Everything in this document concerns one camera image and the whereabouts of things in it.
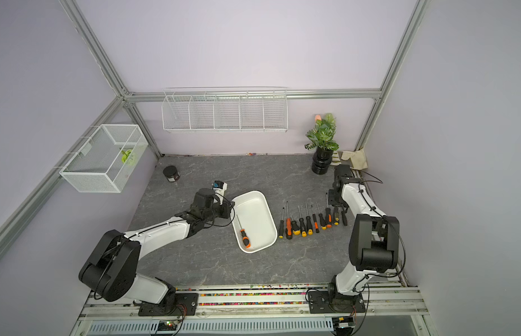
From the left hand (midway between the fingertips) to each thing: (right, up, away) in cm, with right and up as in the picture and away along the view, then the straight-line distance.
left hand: (233, 204), depth 89 cm
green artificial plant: (+39, +30, +2) cm, 49 cm away
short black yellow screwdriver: (+27, -11, 0) cm, 29 cm away
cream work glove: (+67, +22, +29) cm, 76 cm away
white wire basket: (-49, +17, -9) cm, 52 cm away
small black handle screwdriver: (+39, -8, +4) cm, 40 cm away
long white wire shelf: (-8, +44, +12) cm, 46 cm away
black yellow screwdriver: (+21, -10, +2) cm, 23 cm away
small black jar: (-36, +13, +20) cm, 43 cm away
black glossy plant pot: (+42, +20, +17) cm, 50 cm away
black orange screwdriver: (+6, -15, -3) cm, 16 cm away
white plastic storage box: (+8, -4, +2) cm, 9 cm away
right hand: (+47, +1, +3) cm, 47 cm away
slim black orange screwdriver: (+37, -9, +4) cm, 38 cm away
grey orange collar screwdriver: (+42, -7, +3) cm, 43 cm away
